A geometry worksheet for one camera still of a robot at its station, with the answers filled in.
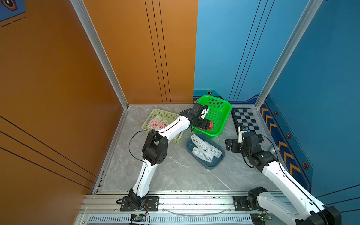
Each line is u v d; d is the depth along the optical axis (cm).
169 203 76
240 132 72
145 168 59
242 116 109
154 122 102
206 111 87
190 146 94
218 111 115
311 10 71
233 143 72
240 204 72
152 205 74
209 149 88
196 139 89
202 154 87
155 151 57
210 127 100
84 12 71
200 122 83
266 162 53
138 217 72
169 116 108
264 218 70
